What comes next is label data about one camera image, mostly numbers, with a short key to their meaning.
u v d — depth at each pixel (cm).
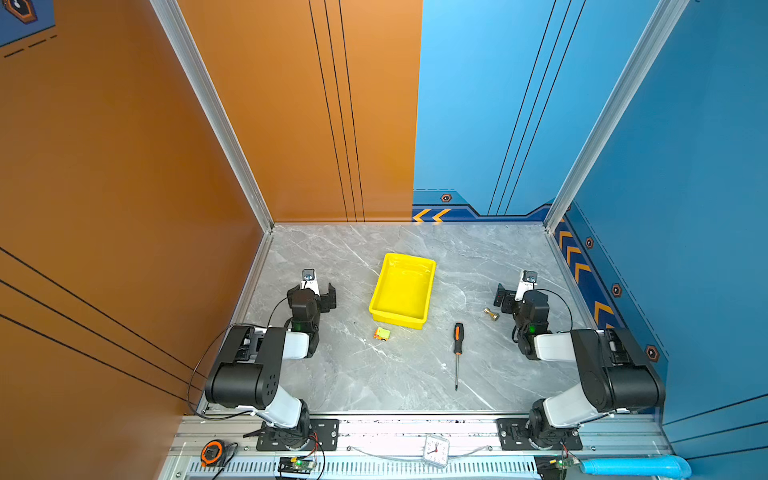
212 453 68
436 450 70
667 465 66
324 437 73
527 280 80
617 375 46
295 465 71
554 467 71
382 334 89
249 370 46
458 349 87
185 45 74
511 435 73
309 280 80
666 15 70
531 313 71
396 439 74
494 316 92
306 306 71
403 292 99
